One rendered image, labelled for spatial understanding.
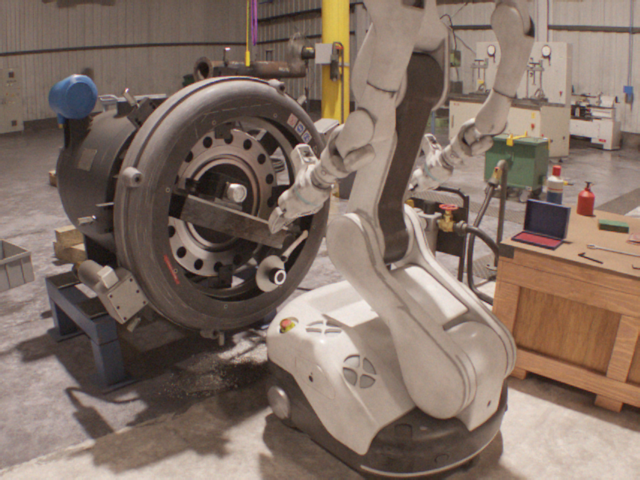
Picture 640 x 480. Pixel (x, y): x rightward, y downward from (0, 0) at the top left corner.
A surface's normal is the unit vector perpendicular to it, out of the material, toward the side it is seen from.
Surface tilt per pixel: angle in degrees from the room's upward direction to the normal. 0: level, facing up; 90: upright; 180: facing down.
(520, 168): 90
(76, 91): 90
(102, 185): 76
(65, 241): 90
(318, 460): 0
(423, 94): 106
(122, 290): 90
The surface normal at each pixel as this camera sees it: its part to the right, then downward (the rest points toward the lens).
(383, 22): -0.66, 0.44
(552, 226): -0.68, 0.11
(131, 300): 0.73, 0.21
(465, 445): 0.49, 0.25
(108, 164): -0.61, -0.24
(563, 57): -0.86, 0.15
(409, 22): 0.51, 0.44
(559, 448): 0.00, -0.95
